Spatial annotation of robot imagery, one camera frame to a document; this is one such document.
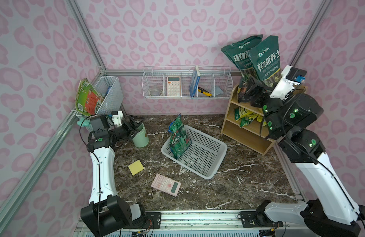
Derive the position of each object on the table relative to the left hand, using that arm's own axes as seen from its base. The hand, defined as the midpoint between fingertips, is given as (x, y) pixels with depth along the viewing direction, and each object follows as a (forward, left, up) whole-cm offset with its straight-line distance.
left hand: (139, 122), depth 72 cm
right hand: (-5, -47, +26) cm, 54 cm away
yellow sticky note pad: (-9, +9, -33) cm, 36 cm away
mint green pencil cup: (+7, +8, -27) cm, 29 cm away
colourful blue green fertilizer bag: (+3, -18, -20) cm, 27 cm away
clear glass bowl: (+30, -3, -6) cm, 31 cm away
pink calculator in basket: (+32, -15, -2) cm, 35 cm away
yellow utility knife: (+32, -34, -7) cm, 47 cm away
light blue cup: (+35, -44, -8) cm, 57 cm away
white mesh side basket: (+26, +23, +1) cm, 34 cm away
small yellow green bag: (+18, -57, -12) cm, 61 cm away
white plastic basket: (-2, -34, -32) cm, 47 cm away
